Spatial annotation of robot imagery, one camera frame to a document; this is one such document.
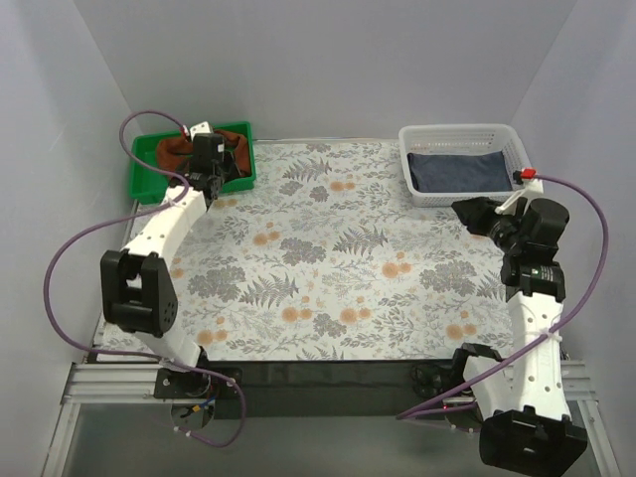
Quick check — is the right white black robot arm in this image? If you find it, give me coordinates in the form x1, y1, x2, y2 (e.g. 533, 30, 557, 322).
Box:
452, 198, 587, 476

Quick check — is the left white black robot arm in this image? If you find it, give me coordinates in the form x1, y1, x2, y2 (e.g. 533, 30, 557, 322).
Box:
100, 125, 240, 373

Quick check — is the white plastic basket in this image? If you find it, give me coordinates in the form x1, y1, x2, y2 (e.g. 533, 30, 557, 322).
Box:
398, 124, 531, 208

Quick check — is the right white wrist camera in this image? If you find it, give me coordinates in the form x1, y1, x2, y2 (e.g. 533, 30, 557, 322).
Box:
495, 168, 544, 216

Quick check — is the green plastic tray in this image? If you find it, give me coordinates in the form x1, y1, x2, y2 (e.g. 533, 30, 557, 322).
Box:
128, 121, 256, 205

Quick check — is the floral table mat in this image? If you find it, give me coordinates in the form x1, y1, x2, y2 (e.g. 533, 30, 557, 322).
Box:
96, 140, 557, 362

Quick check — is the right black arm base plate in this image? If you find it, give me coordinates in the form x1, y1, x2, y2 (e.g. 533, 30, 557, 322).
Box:
409, 364, 464, 399

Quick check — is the grey blue towel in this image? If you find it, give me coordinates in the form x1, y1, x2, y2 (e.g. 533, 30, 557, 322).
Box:
406, 152, 512, 194

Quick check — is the aluminium frame rail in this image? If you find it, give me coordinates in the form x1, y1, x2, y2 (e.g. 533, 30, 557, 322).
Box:
44, 355, 622, 477

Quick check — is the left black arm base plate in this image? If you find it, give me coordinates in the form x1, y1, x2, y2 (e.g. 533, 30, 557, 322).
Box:
153, 367, 241, 400

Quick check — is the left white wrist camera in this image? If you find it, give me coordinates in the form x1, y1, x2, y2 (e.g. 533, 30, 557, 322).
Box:
181, 121, 214, 142

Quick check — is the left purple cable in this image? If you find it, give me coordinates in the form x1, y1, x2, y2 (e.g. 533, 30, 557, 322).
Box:
42, 109, 247, 448

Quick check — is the orange brown towel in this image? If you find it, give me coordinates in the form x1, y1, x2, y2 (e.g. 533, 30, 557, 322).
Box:
155, 129, 251, 177

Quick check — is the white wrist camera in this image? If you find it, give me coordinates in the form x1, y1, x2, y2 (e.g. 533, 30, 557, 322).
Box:
181, 121, 214, 142
495, 168, 544, 216

